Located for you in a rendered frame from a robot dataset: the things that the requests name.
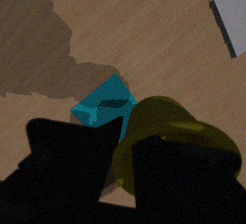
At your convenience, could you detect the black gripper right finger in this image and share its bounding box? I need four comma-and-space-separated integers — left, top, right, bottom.
132, 135, 242, 210

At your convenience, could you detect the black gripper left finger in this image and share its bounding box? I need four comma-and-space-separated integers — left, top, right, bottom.
26, 116, 124, 201

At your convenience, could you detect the grey flat square tile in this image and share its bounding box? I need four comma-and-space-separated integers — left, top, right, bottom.
210, 0, 246, 58

